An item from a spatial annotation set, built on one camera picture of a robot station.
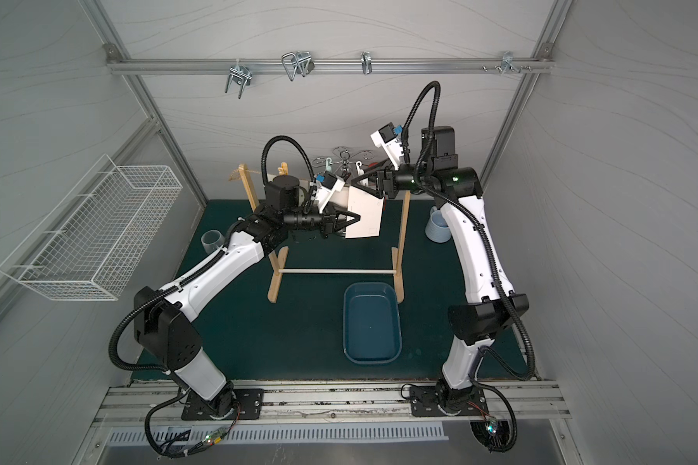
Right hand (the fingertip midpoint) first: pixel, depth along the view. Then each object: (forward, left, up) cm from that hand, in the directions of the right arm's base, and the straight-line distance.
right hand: (356, 178), depth 65 cm
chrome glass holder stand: (+25, +6, -12) cm, 28 cm away
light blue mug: (+17, -28, -38) cm, 51 cm away
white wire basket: (-12, +64, -11) cm, 66 cm away
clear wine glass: (0, +45, -26) cm, 52 cm away
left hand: (-5, 0, -9) cm, 10 cm away
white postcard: (-2, -3, -8) cm, 9 cm away
